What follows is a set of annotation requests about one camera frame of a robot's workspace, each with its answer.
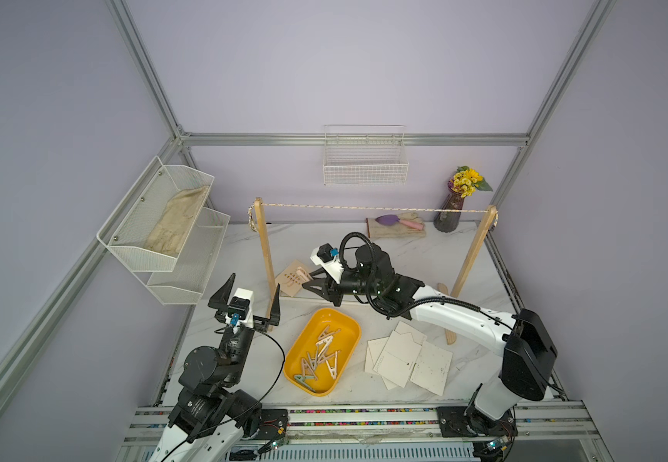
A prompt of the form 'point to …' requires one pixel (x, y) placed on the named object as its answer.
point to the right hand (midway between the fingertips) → (309, 283)
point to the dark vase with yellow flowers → (462, 185)
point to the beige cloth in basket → (173, 225)
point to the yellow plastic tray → (304, 346)
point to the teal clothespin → (301, 379)
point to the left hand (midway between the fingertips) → (255, 284)
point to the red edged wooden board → (375, 229)
